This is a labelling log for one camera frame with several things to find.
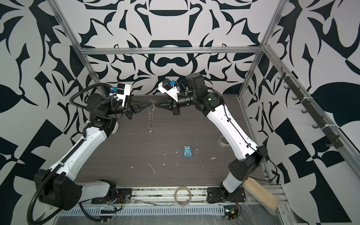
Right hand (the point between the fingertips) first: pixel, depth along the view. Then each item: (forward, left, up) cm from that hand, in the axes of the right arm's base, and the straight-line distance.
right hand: (156, 104), depth 59 cm
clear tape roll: (-27, -10, -44) cm, 52 cm away
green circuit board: (-34, -34, -43) cm, 65 cm away
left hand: (0, +1, +3) cm, 3 cm away
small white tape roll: (+2, -36, -39) cm, 53 cm away
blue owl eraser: (-3, -13, -41) cm, 44 cm away
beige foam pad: (-26, -50, -40) cm, 70 cm away
